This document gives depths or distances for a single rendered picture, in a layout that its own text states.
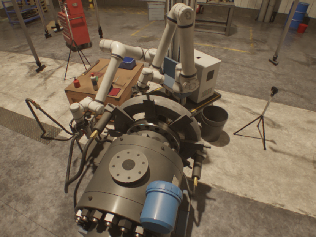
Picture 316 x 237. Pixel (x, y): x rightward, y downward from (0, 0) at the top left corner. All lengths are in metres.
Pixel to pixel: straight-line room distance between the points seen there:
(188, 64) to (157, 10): 6.00
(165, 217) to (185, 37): 1.24
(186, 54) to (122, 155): 0.97
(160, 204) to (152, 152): 0.41
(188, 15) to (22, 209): 2.29
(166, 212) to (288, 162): 2.04
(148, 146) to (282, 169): 1.77
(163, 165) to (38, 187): 1.56
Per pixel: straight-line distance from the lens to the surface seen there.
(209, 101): 2.49
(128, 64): 2.82
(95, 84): 2.44
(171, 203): 0.82
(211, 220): 1.92
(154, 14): 7.54
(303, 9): 8.86
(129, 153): 1.07
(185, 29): 1.51
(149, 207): 0.80
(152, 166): 1.07
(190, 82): 1.69
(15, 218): 2.30
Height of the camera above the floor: 1.77
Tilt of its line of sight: 42 degrees down
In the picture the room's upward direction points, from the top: straight up
